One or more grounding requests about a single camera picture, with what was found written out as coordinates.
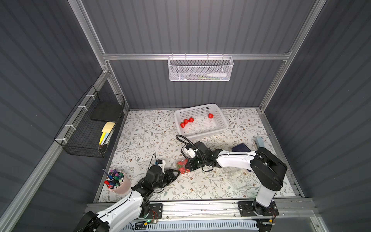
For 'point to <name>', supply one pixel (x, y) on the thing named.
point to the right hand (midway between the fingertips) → (186, 166)
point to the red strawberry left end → (182, 124)
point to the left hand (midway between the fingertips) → (179, 176)
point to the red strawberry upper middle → (191, 119)
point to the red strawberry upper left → (186, 121)
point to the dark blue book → (240, 147)
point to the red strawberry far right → (210, 115)
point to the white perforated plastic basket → (200, 121)
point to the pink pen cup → (118, 181)
